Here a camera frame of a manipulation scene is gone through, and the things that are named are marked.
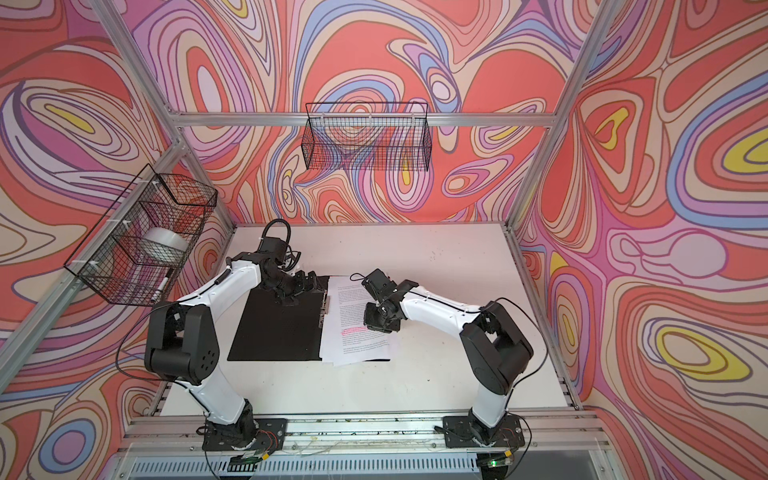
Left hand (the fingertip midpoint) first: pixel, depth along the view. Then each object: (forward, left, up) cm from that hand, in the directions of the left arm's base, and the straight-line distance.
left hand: (315, 292), depth 90 cm
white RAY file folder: (-8, +16, -8) cm, 19 cm away
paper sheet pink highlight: (-11, -9, -8) cm, 17 cm away
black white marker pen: (-9, +33, +17) cm, 38 cm away
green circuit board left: (-42, +13, -10) cm, 45 cm away
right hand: (-10, -18, -3) cm, 21 cm away
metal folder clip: (-1, -2, -8) cm, 8 cm away
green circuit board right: (-42, -48, -9) cm, 64 cm away
